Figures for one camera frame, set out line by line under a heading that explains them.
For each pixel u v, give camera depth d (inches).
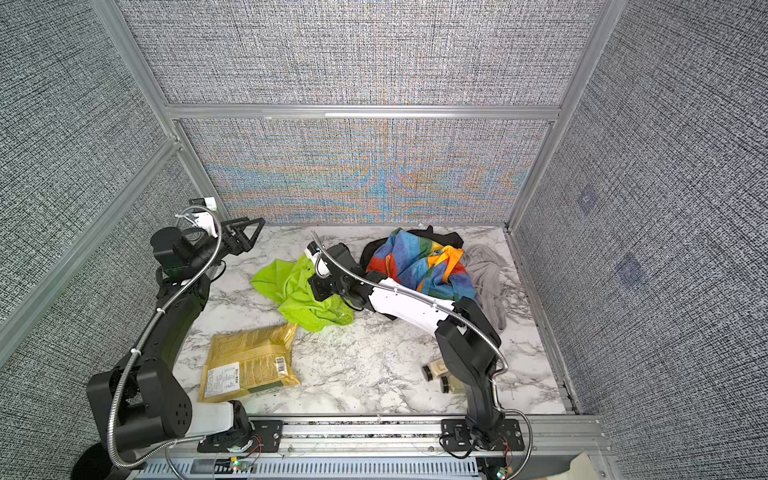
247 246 26.5
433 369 31.8
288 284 34.6
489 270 40.3
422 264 36.3
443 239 43.5
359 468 27.6
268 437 28.5
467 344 18.9
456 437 28.6
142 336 18.4
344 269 23.5
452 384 30.7
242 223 25.9
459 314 18.7
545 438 29.6
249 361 30.8
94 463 26.2
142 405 16.3
